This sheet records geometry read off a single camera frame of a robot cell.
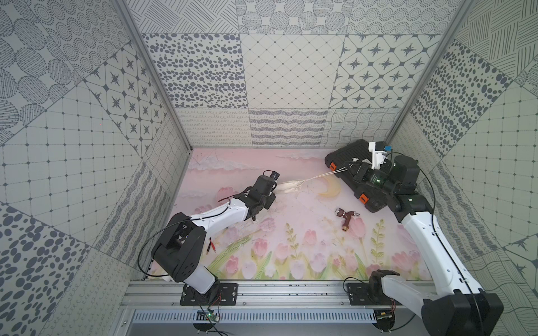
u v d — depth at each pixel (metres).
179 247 0.44
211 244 0.86
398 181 0.55
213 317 0.70
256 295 0.75
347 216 0.93
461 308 0.37
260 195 0.69
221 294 0.73
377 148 0.65
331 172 1.07
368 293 0.73
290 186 0.82
